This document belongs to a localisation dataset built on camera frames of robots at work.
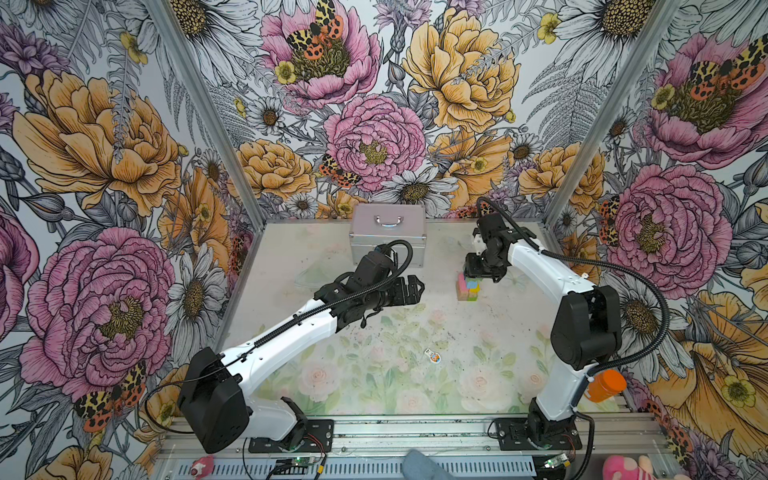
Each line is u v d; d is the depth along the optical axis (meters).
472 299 0.97
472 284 0.93
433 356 0.86
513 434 0.74
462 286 0.95
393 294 0.69
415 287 0.69
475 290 0.97
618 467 0.65
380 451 0.74
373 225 1.01
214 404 0.40
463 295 0.97
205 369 0.41
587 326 0.49
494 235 0.69
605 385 0.73
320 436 0.74
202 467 0.66
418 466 0.68
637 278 0.49
